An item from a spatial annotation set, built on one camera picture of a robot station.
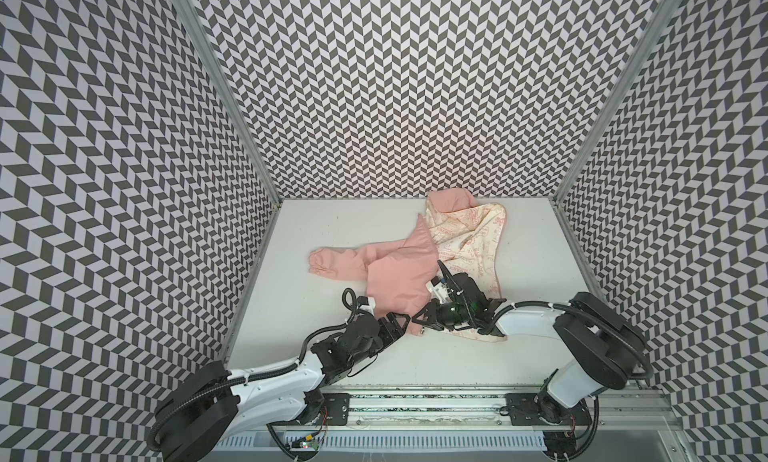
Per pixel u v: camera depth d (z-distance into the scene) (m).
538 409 0.65
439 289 0.83
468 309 0.68
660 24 0.70
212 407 0.41
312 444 0.67
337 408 0.72
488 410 0.76
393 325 0.72
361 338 0.60
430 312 0.78
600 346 0.45
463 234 0.96
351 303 0.76
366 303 0.77
